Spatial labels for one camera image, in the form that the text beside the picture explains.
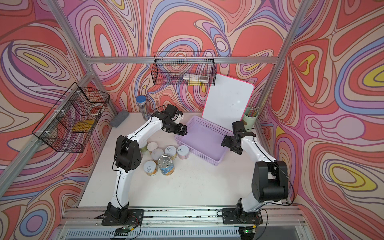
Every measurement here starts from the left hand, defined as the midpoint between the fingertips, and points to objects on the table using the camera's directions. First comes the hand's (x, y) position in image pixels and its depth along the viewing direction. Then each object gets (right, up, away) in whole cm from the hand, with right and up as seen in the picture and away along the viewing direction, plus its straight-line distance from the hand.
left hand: (183, 131), depth 96 cm
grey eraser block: (-51, +10, +19) cm, 55 cm away
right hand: (+29, -11, -6) cm, 31 cm away
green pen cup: (+45, +10, +4) cm, 47 cm away
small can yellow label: (-7, -12, -4) cm, 15 cm away
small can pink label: (0, -12, -5) cm, 13 cm away
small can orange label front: (-18, -20, -12) cm, 30 cm away
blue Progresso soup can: (-8, -18, -16) cm, 25 cm away
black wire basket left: (-54, +5, -25) cm, 59 cm away
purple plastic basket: (+14, -5, +7) cm, 17 cm away
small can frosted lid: (-16, -13, -8) cm, 22 cm away
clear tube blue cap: (-29, +21, +5) cm, 36 cm away
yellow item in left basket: (-47, +4, -25) cm, 53 cm away
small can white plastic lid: (-19, -9, -6) cm, 22 cm away
